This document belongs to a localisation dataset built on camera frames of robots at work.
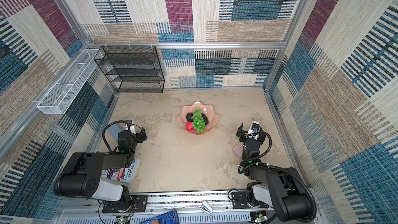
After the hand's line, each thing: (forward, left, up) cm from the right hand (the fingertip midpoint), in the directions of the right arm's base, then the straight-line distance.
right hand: (250, 126), depth 86 cm
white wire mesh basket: (+5, +90, +23) cm, 93 cm away
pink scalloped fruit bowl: (+19, +23, -8) cm, 31 cm away
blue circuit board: (-39, +41, -5) cm, 57 cm away
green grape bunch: (+4, +28, -1) cm, 29 cm away
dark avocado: (+10, +24, -7) cm, 27 cm away
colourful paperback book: (-20, +69, -10) cm, 72 cm away
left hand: (+5, +66, -4) cm, 66 cm away
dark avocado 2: (+12, +35, -7) cm, 37 cm away
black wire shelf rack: (+47, +75, +5) cm, 88 cm away
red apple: (+5, +34, -5) cm, 35 cm away
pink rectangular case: (-7, +6, -12) cm, 15 cm away
